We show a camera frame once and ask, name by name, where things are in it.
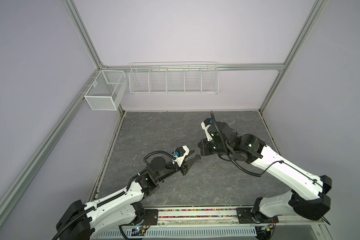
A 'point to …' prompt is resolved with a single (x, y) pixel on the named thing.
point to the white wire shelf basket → (174, 78)
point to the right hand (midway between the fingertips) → (197, 146)
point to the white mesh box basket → (107, 90)
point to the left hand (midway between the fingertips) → (196, 155)
